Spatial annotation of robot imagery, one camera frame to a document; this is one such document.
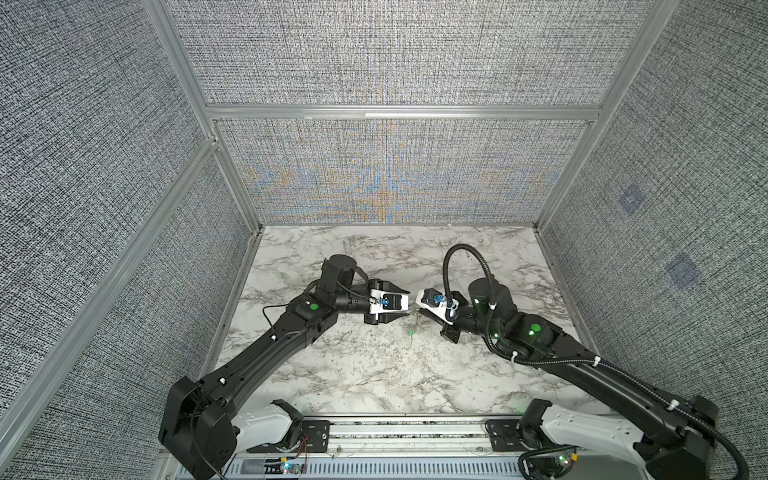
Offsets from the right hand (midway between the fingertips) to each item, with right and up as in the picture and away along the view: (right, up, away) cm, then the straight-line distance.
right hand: (423, 304), depth 71 cm
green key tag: (-2, -11, +16) cm, 20 cm away
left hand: (-4, +2, 0) cm, 5 cm away
